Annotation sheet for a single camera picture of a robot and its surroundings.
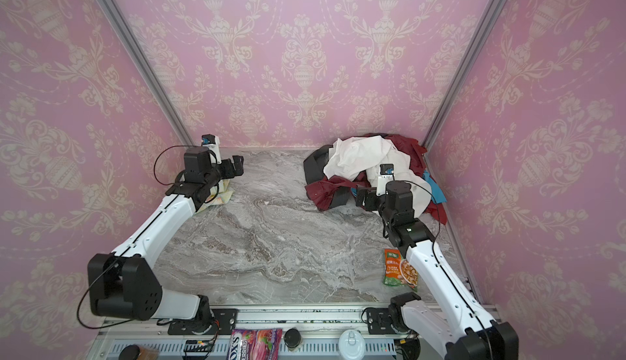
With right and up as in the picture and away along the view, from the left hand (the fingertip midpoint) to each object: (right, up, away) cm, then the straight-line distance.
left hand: (232, 158), depth 84 cm
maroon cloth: (+30, -13, +13) cm, 36 cm away
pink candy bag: (+12, -53, -16) cm, 57 cm away
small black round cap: (+23, -48, -21) cm, 57 cm away
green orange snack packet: (+57, -38, -3) cm, 69 cm away
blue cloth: (+81, -14, +21) cm, 85 cm away
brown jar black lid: (-17, -51, -22) cm, 58 cm away
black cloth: (+28, -2, +27) cm, 39 cm away
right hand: (+47, -9, -6) cm, 48 cm away
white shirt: (+54, +1, +13) cm, 55 cm away
